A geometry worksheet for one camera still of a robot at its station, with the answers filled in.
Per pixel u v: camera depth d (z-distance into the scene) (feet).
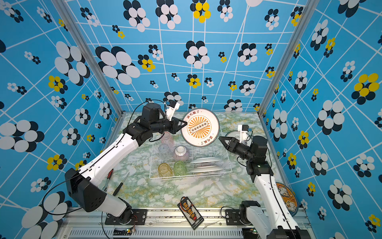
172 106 2.10
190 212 2.42
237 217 2.37
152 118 1.89
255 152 1.86
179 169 2.78
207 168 2.47
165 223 2.37
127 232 2.30
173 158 3.04
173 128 2.07
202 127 2.42
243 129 2.22
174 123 2.07
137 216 2.40
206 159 2.64
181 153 2.92
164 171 2.76
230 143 2.17
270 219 1.39
